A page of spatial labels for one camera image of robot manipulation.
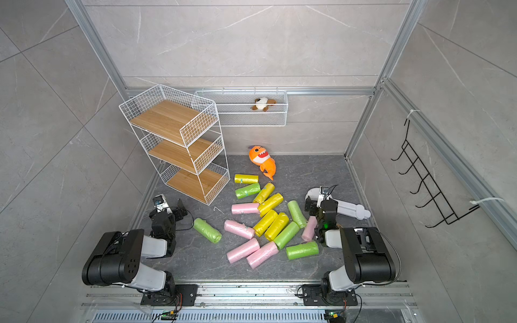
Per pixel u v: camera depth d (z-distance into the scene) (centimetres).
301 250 80
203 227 87
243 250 81
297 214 91
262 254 80
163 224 69
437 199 63
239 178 104
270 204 95
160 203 77
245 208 94
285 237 86
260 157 110
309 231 86
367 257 45
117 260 45
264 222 90
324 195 80
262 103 87
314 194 98
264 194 99
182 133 64
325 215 70
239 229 87
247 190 99
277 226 88
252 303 73
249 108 89
